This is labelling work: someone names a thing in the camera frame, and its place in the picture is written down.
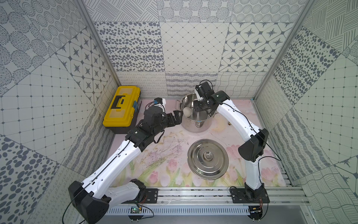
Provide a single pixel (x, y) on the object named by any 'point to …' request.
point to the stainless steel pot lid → (207, 159)
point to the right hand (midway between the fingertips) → (199, 106)
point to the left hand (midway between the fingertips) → (176, 110)
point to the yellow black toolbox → (122, 115)
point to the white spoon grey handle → (187, 111)
